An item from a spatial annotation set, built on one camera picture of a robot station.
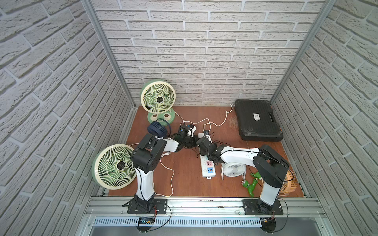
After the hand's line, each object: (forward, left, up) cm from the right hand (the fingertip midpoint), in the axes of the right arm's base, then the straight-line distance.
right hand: (206, 145), depth 93 cm
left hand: (+5, +4, +1) cm, 7 cm away
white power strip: (-14, 0, -2) cm, 14 cm away
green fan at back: (+23, +29, +21) cm, 43 cm away
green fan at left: (-16, +50, +12) cm, 54 cm away
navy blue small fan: (+9, +32, +8) cm, 34 cm away
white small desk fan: (-19, -13, +5) cm, 24 cm away
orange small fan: (-29, -37, +8) cm, 48 cm away
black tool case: (+15, -38, +3) cm, 41 cm away
